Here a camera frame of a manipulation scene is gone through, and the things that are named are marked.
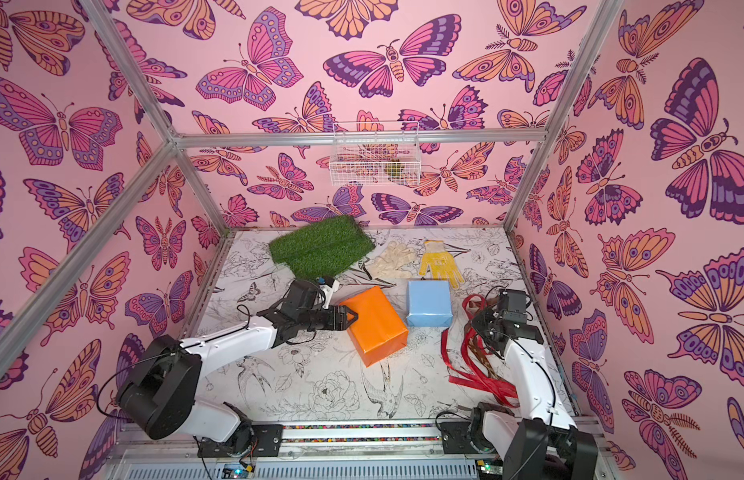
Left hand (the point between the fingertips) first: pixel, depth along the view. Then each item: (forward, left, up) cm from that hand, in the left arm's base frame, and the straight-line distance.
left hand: (353, 315), depth 86 cm
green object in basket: (+39, -12, +23) cm, 47 cm away
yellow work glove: (+26, -30, -9) cm, 41 cm away
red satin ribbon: (+8, -38, -8) cm, 40 cm away
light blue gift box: (+6, -23, -3) cm, 24 cm away
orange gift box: (-5, -8, 0) cm, 9 cm away
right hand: (-1, -36, 0) cm, 36 cm away
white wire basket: (+44, -6, +26) cm, 51 cm away
